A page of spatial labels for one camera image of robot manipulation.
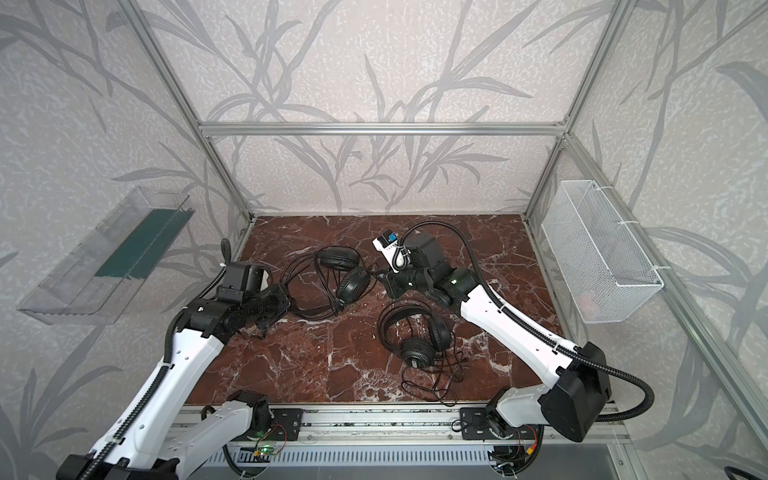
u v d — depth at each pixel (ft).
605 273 2.00
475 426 2.42
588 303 2.41
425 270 1.81
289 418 2.46
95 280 2.11
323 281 3.31
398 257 2.07
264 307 2.04
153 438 1.32
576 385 1.26
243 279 1.83
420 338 2.92
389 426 2.47
